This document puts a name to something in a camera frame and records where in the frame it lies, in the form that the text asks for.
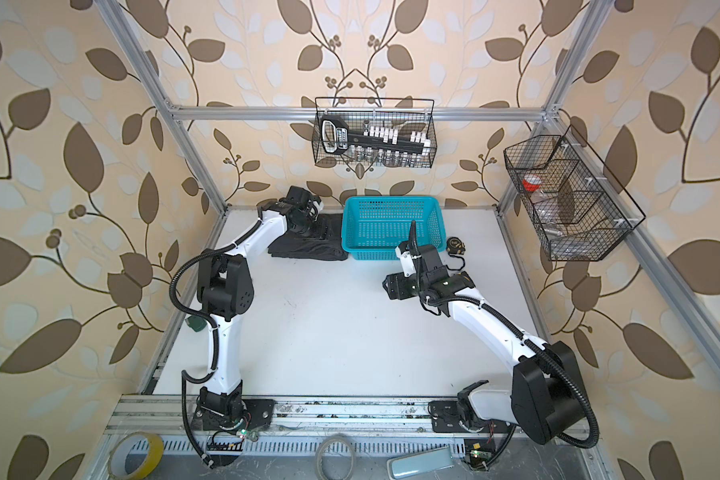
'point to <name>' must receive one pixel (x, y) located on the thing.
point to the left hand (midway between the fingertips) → (327, 230)
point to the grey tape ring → (319, 453)
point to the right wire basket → (578, 208)
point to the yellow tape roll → (121, 449)
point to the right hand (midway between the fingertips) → (397, 283)
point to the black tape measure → (455, 246)
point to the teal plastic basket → (374, 226)
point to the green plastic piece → (196, 323)
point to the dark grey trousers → (327, 246)
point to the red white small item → (531, 182)
